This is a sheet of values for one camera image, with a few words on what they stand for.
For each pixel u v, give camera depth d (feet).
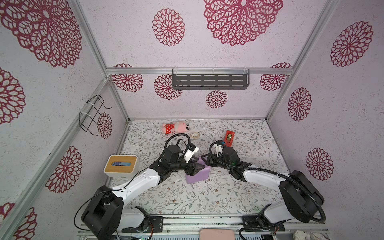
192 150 2.28
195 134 3.69
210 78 3.04
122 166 3.03
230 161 2.22
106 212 1.34
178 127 3.53
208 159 2.58
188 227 2.40
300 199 1.43
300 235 2.25
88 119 2.46
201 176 2.36
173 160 2.11
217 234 2.27
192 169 2.26
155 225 2.43
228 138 3.32
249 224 2.41
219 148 2.59
